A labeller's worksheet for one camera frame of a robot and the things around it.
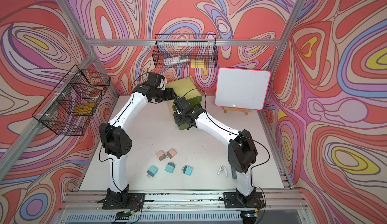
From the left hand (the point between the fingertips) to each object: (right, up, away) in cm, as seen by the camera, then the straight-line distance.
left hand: (173, 95), depth 90 cm
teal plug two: (-1, -41, -6) cm, 41 cm away
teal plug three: (+9, -42, -8) cm, 44 cm away
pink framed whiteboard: (+45, +6, +11) cm, 47 cm away
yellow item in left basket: (-41, -8, -18) cm, 46 cm away
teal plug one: (-11, -42, -8) cm, 45 cm away
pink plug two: (-1, -34, -2) cm, 35 cm away
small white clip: (+28, -41, -8) cm, 50 cm away
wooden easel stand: (+49, -10, +14) cm, 52 cm away
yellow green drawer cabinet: (+6, +6, +7) cm, 11 cm away
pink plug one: (-7, -35, -3) cm, 36 cm away
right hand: (+5, -14, -3) cm, 15 cm away
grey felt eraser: (+34, -43, -10) cm, 56 cm away
